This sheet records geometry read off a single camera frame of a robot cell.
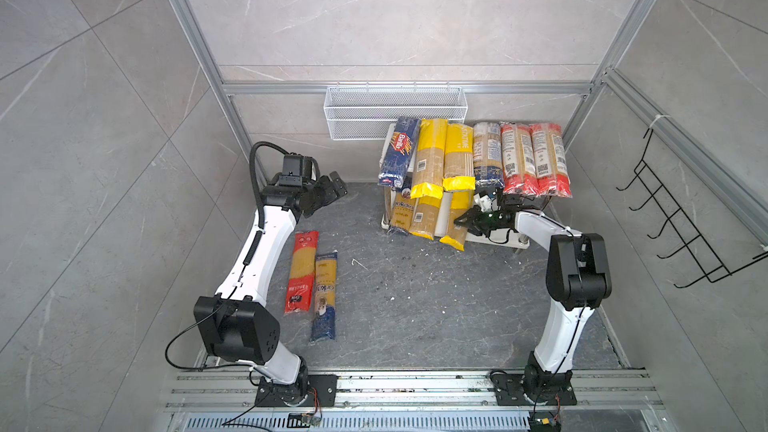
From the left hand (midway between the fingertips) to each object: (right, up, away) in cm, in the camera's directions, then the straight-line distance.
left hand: (334, 184), depth 81 cm
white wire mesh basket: (+7, +26, +19) cm, 33 cm away
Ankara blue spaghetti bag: (-3, -38, +2) cm, 38 cm away
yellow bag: (+28, -7, +20) cm, 35 cm away
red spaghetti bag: (-12, -27, +12) cm, 32 cm away
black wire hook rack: (+82, -17, -19) cm, 86 cm away
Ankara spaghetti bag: (+20, -7, +19) cm, 28 cm away
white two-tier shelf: (+35, -3, +25) cm, 43 cm away
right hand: (+38, -10, +17) cm, 43 cm away
